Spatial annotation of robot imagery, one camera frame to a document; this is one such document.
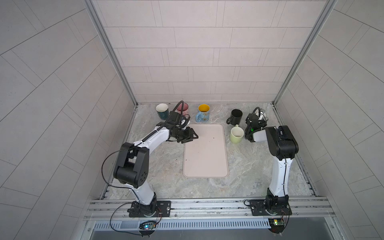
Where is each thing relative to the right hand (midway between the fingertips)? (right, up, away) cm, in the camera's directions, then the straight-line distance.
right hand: (256, 114), depth 104 cm
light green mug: (-17, -13, -13) cm, 25 cm away
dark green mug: (-65, +2, -6) cm, 65 cm away
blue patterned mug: (-38, -1, -5) cm, 38 cm away
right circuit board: (-4, -52, -36) cm, 63 cm away
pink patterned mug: (-50, +4, -5) cm, 50 cm away
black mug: (-16, -3, -5) cm, 17 cm away
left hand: (-41, -13, -19) cm, 47 cm away
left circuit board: (-63, -49, -40) cm, 89 cm away
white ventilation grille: (-32, -51, -36) cm, 70 cm away
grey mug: (-3, -1, -18) cm, 18 cm away
